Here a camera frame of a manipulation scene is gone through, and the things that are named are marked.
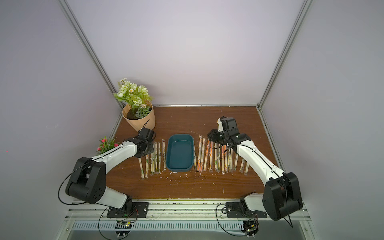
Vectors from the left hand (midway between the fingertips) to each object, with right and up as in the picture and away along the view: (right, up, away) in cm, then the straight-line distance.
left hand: (150, 148), depth 92 cm
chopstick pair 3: (+42, -6, 0) cm, 43 cm away
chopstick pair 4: (+45, -11, -5) cm, 47 cm away
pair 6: (+2, -9, -2) cm, 9 cm away
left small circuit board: (-7, -33, -21) cm, 40 cm away
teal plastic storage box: (+19, -4, +1) cm, 19 cm away
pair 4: (+6, -6, 0) cm, 8 cm away
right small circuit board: (+56, -34, -22) cm, 69 cm away
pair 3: (+57, -10, -4) cm, 58 cm away
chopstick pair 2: (+37, +1, +6) cm, 37 cm away
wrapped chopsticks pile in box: (+59, -11, -5) cm, 60 cm away
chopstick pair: (+34, +1, +5) cm, 35 cm away
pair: (+48, -6, -1) cm, 48 cm away
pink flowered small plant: (-20, +5, -13) cm, 24 cm away
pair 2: (+54, -8, -2) cm, 55 cm away
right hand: (+37, +12, -9) cm, 40 cm away
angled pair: (-3, -11, -4) cm, 12 cm away
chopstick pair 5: (+9, -7, 0) cm, 11 cm away
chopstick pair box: (+51, -6, 0) cm, 51 cm away
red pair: (0, -8, -7) cm, 11 cm away
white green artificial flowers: (-6, +32, -4) cm, 33 cm away
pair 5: (+3, -4, +1) cm, 5 cm away
